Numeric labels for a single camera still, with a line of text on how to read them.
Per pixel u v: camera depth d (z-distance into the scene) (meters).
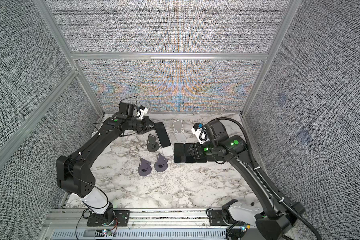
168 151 0.97
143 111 0.78
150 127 0.76
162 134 0.83
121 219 0.73
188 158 0.98
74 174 0.44
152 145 0.95
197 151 0.60
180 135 1.03
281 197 0.38
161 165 0.86
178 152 0.98
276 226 0.35
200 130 0.62
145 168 0.86
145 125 0.72
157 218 0.75
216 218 0.73
